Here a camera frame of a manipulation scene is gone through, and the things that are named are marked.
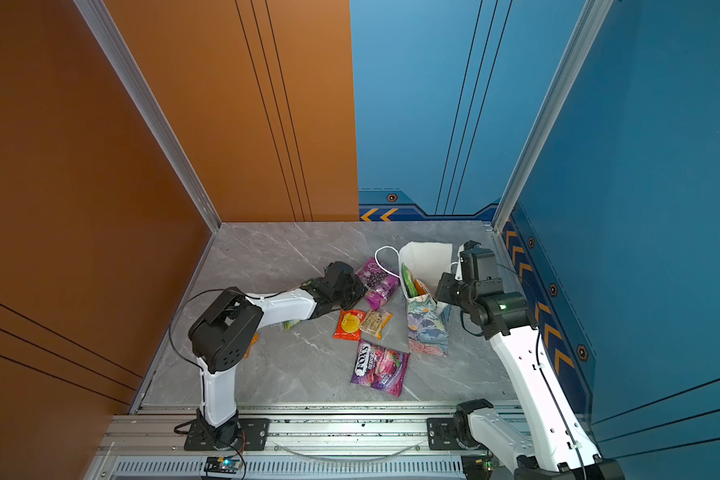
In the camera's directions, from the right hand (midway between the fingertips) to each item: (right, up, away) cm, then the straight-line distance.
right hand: (440, 282), depth 73 cm
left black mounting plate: (-46, -38, 0) cm, 60 cm away
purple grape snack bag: (-14, -3, +21) cm, 26 cm away
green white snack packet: (-35, -8, -9) cm, 37 cm away
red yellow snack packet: (-24, -15, +18) cm, 34 cm away
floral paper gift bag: (-3, +3, +16) cm, 16 cm away
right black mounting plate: (0, -37, -1) cm, 37 cm away
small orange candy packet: (-38, -8, -19) cm, 44 cm away
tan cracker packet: (-16, -14, +18) cm, 28 cm away
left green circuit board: (-53, -43, -3) cm, 68 cm away
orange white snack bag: (-2, -3, +13) cm, 14 cm away
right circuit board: (+8, -43, -4) cm, 44 cm away
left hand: (-16, -3, +21) cm, 27 cm away
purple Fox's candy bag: (-15, -25, +8) cm, 30 cm away
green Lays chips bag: (-7, 0, +6) cm, 9 cm away
